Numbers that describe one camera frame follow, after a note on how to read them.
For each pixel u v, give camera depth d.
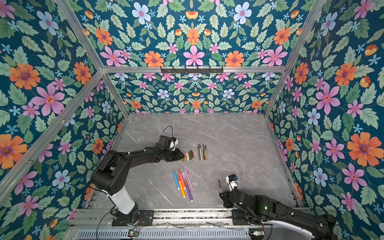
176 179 0.86
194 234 0.77
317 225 0.51
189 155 0.96
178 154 0.91
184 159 0.93
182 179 0.86
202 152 0.98
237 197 0.61
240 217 0.72
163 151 0.76
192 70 0.93
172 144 0.81
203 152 0.98
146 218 0.74
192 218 0.75
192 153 0.97
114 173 0.48
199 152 0.98
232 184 0.70
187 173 0.88
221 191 0.77
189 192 0.82
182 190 0.82
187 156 0.96
